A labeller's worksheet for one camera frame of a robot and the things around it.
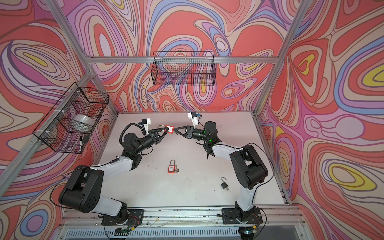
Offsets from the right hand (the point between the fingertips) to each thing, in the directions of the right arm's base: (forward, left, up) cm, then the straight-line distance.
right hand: (175, 133), depth 78 cm
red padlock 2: (-10, +4, -22) cm, 24 cm away
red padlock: (+1, +2, +3) cm, 4 cm away
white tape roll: (0, +43, +11) cm, 45 cm away
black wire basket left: (-1, +50, +11) cm, 51 cm away
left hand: (0, +3, +3) cm, 4 cm away
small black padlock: (-20, -26, -24) cm, 41 cm away
